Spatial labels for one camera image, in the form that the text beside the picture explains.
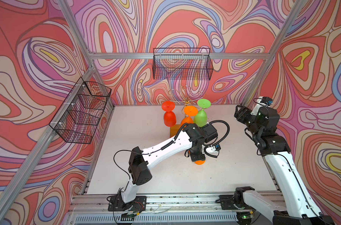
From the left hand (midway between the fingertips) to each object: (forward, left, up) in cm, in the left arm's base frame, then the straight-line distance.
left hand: (199, 157), depth 73 cm
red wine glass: (+23, +16, +5) cm, 28 cm away
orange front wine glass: (+18, +6, +16) cm, 25 cm away
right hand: (+16, -20, +18) cm, 31 cm away
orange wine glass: (+2, -2, -13) cm, 13 cm away
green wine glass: (+21, -2, +8) cm, 23 cm away
